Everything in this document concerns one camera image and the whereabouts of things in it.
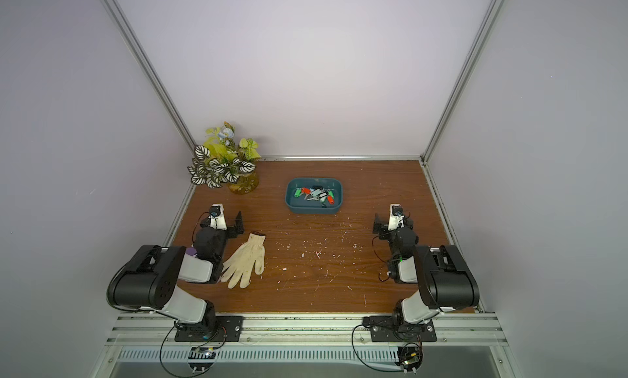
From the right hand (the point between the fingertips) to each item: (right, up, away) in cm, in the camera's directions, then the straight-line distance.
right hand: (392, 210), depth 89 cm
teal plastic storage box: (-35, 0, +11) cm, 37 cm away
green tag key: (-38, +5, +17) cm, 42 cm away
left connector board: (-63, -43, -18) cm, 78 cm away
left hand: (-62, -1, +1) cm, 62 cm away
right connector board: (-1, -41, -20) cm, 45 cm away
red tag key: (-34, +7, +17) cm, 38 cm away
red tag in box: (-23, +3, +14) cm, 27 cm away
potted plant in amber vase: (-63, +18, -2) cm, 66 cm away
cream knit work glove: (-56, -19, -2) cm, 59 cm away
